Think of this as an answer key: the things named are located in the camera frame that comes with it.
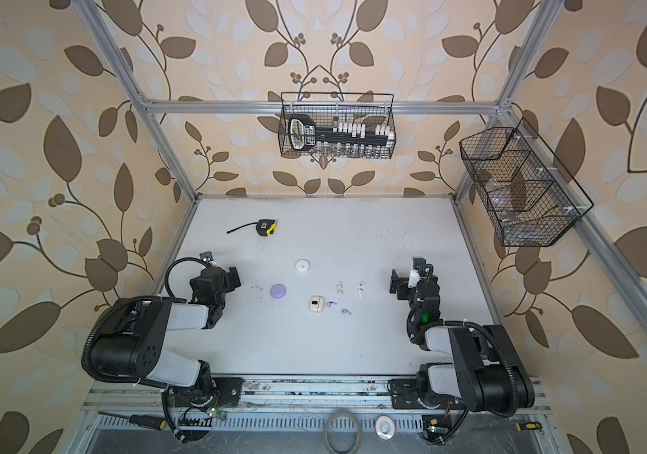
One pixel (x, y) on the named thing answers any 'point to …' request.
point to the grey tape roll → (342, 434)
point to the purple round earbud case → (278, 290)
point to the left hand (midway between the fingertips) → (212, 270)
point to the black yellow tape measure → (265, 227)
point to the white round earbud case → (302, 265)
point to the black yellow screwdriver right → (530, 426)
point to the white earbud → (360, 289)
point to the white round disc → (385, 427)
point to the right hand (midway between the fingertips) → (410, 271)
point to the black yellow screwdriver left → (151, 423)
